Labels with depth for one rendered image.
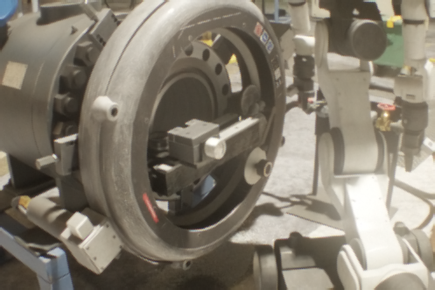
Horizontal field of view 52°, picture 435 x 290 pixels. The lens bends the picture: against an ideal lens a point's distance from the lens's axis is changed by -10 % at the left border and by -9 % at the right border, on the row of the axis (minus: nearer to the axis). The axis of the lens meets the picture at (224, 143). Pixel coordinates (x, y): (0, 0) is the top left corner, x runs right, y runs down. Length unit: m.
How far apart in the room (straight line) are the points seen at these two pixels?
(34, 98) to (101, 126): 0.41
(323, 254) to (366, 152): 0.34
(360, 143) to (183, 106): 0.54
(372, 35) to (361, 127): 0.28
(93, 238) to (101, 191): 0.11
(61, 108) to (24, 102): 0.17
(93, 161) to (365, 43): 0.75
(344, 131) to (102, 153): 0.70
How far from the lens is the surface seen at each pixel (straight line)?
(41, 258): 1.46
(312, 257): 1.48
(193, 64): 1.34
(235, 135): 1.30
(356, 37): 1.30
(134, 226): 1.12
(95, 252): 1.10
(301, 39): 1.87
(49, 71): 1.36
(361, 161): 1.41
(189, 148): 1.09
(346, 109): 1.43
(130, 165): 1.05
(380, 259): 1.27
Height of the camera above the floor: 1.04
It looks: 22 degrees down
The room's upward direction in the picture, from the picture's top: 1 degrees counter-clockwise
